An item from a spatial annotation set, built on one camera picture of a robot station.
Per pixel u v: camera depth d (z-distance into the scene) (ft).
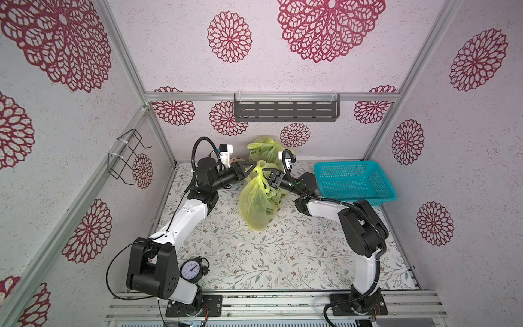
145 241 1.45
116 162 2.38
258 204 2.66
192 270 2.62
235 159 3.62
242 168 2.30
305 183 2.25
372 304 2.25
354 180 3.70
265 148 3.19
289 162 2.49
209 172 1.97
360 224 1.72
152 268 1.39
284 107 3.11
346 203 1.90
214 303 2.43
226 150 2.33
